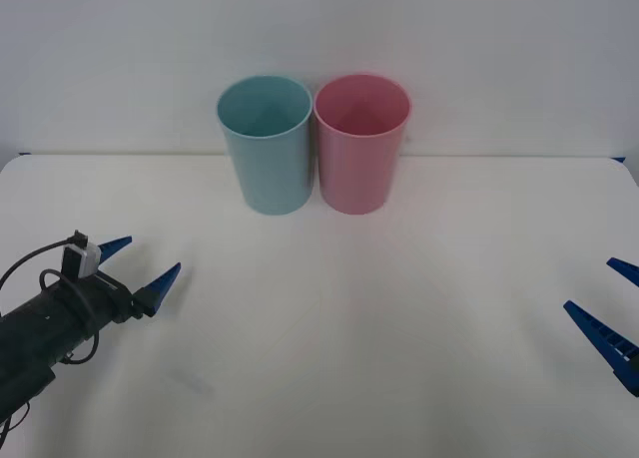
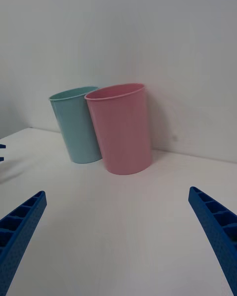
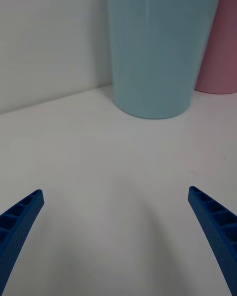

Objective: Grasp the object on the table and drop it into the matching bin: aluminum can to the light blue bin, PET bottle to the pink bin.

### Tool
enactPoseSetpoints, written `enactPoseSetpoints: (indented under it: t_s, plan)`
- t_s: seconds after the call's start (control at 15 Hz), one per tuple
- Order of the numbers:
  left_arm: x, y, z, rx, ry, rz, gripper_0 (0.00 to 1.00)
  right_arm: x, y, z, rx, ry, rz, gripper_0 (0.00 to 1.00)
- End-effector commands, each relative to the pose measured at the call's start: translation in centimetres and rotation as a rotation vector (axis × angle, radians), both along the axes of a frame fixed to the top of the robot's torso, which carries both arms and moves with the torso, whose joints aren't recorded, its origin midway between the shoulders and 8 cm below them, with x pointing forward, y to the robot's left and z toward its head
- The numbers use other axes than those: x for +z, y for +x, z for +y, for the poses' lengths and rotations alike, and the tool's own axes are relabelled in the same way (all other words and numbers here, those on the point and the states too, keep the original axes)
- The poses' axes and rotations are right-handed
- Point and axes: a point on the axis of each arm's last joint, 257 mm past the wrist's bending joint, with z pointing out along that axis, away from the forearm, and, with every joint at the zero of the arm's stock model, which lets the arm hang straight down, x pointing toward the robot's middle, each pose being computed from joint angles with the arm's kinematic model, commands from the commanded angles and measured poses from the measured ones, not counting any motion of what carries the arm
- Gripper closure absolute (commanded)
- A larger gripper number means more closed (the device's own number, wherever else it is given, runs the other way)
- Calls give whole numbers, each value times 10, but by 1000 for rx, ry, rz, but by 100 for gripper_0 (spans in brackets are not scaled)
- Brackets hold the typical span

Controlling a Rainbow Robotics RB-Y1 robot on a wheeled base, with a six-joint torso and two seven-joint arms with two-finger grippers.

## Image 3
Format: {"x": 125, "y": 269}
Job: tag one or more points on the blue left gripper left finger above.
{"x": 17, "y": 224}

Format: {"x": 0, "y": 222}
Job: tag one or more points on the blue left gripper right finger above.
{"x": 217, "y": 223}

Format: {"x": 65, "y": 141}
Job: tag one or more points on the pink plastic bin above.
{"x": 222, "y": 54}

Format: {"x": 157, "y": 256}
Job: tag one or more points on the pale blue plastic bin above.
{"x": 158, "y": 54}

